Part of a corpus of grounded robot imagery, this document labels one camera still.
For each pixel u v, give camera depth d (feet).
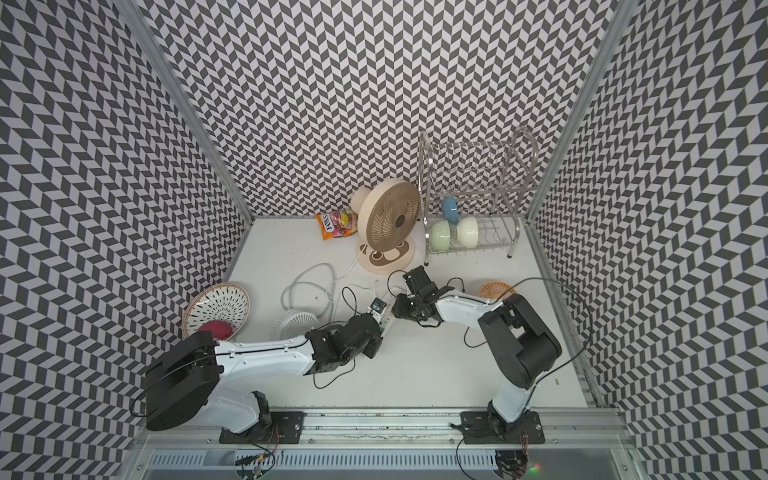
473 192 3.65
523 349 1.52
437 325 2.53
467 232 3.24
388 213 2.78
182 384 1.39
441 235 3.16
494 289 2.97
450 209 3.45
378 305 2.41
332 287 3.26
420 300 2.59
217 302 3.07
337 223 3.77
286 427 2.38
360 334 2.04
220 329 2.85
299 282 3.30
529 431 2.38
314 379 2.65
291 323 2.57
